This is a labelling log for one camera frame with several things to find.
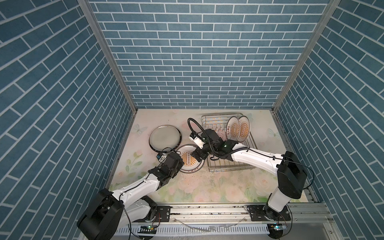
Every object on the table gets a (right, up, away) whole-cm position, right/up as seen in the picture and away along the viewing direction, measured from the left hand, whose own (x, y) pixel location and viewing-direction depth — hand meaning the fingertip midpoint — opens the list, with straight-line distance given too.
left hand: (183, 161), depth 88 cm
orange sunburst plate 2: (+32, +19, +11) cm, 39 cm away
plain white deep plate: (-14, +12, +12) cm, 22 cm away
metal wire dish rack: (+24, +23, +22) cm, 40 cm away
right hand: (+7, +10, -4) cm, 13 cm away
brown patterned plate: (+39, +19, +9) cm, 45 cm away
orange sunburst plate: (+5, -3, +1) cm, 6 cm away
